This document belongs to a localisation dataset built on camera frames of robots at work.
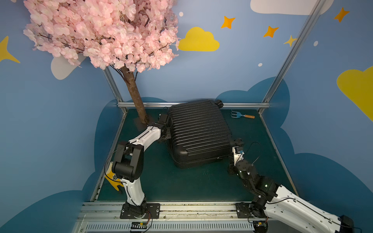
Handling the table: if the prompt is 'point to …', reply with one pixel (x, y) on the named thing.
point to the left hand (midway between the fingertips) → (164, 133)
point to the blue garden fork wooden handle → (238, 115)
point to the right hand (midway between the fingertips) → (232, 156)
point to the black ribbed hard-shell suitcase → (198, 132)
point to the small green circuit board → (139, 225)
